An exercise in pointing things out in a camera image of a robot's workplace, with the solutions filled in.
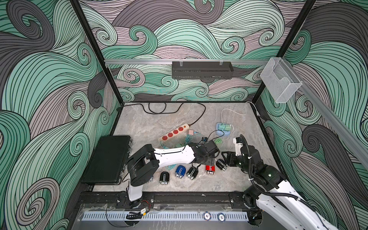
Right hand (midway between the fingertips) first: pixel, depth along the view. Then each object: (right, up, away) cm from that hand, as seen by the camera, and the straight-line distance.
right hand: (223, 154), depth 76 cm
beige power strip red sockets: (-26, +10, +24) cm, 37 cm away
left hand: (-7, -4, +5) cm, 10 cm away
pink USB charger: (-17, +9, +23) cm, 30 cm away
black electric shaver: (-17, -12, +4) cm, 21 cm away
